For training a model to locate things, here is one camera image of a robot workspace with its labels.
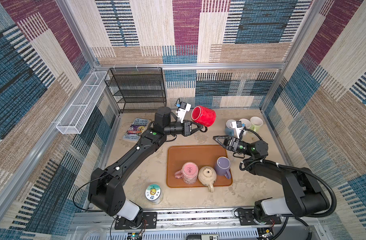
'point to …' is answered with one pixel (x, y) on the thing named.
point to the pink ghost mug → (188, 173)
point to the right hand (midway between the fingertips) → (214, 141)
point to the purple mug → (222, 167)
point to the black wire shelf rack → (140, 85)
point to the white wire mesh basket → (77, 117)
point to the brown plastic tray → (177, 156)
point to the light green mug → (255, 122)
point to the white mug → (246, 122)
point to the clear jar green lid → (153, 193)
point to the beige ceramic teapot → (207, 176)
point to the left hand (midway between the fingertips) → (203, 125)
